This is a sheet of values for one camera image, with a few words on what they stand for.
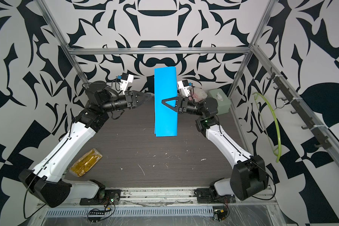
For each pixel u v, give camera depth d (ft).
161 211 2.34
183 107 1.83
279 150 2.10
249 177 1.36
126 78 1.85
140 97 1.91
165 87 2.01
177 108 1.88
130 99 1.75
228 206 2.30
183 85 1.97
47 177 1.27
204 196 2.44
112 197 2.39
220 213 2.36
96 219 2.26
